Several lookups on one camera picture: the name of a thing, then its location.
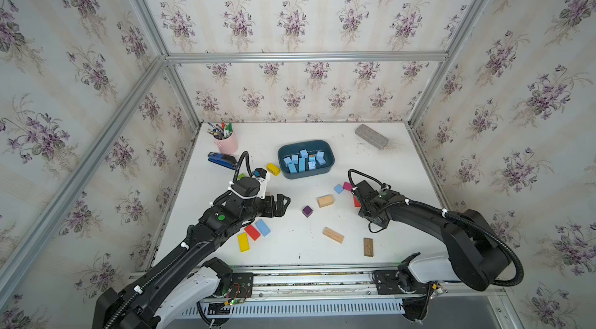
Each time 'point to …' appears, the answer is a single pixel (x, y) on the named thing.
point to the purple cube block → (307, 211)
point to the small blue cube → (338, 188)
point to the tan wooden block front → (334, 235)
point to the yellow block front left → (244, 242)
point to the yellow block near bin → (273, 169)
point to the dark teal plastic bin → (306, 158)
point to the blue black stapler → (223, 160)
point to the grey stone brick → (371, 136)
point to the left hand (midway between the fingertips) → (280, 199)
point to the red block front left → (251, 231)
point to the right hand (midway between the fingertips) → (373, 215)
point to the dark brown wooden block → (368, 247)
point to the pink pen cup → (229, 146)
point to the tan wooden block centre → (326, 200)
